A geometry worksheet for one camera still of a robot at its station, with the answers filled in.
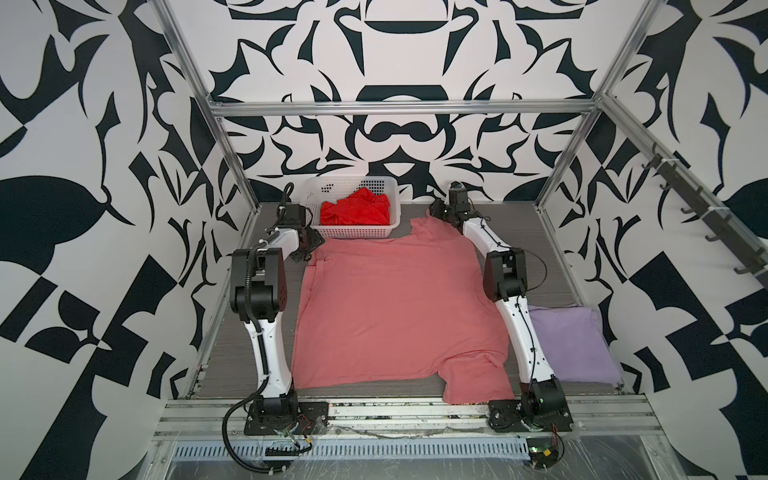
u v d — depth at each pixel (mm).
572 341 852
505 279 741
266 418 673
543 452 709
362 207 1118
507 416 744
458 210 958
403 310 918
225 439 674
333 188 1177
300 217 852
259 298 566
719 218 580
